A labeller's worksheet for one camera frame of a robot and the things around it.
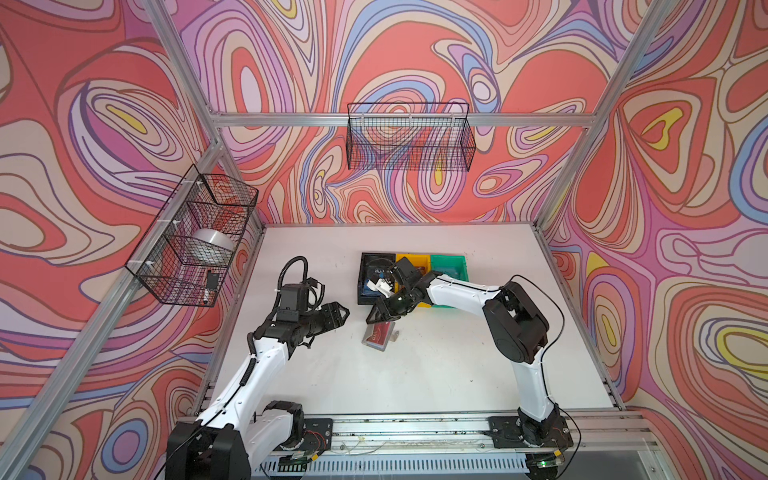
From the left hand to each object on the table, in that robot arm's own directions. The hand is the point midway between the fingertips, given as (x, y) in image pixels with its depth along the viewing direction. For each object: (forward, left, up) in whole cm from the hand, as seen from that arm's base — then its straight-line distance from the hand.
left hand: (344, 312), depth 83 cm
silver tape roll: (+6, +30, +21) cm, 38 cm away
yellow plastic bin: (+20, -25, -5) cm, 32 cm away
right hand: (-1, -8, -7) cm, 11 cm away
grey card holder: (-2, -14, -11) cm, 18 cm away
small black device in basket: (+2, +32, +14) cm, 34 cm away
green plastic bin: (+22, -34, -7) cm, 41 cm away
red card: (-1, -10, -11) cm, 15 cm away
